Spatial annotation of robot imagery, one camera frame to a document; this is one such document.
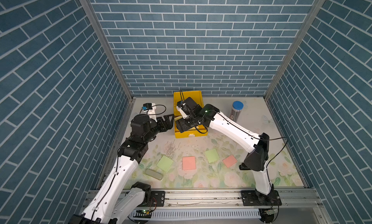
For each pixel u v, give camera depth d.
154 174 0.80
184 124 0.69
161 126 0.63
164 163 0.86
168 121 0.63
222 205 0.72
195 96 0.91
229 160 0.88
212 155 0.89
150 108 0.61
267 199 0.64
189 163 0.85
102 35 0.84
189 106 0.59
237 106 0.90
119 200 0.44
